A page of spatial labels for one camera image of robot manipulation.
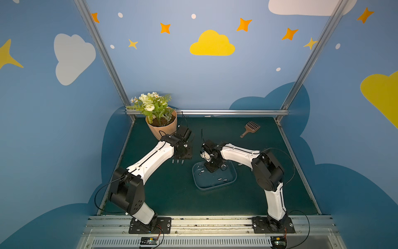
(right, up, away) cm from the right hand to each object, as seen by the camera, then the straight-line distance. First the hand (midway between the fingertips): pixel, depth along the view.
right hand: (212, 167), depth 94 cm
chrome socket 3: (-18, +3, +2) cm, 19 cm away
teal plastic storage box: (-5, -6, -4) cm, 9 cm away
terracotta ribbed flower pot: (-31, +27, +7) cm, 42 cm away
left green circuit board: (-31, -29, -22) cm, 49 cm away
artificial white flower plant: (-33, +36, -9) cm, 50 cm away
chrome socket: (-25, +4, +3) cm, 25 cm away
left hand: (-14, +10, -8) cm, 19 cm away
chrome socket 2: (-22, +3, +4) cm, 22 cm away
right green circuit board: (+31, -31, -21) cm, 48 cm away
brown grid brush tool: (+31, +26, +20) cm, 45 cm away
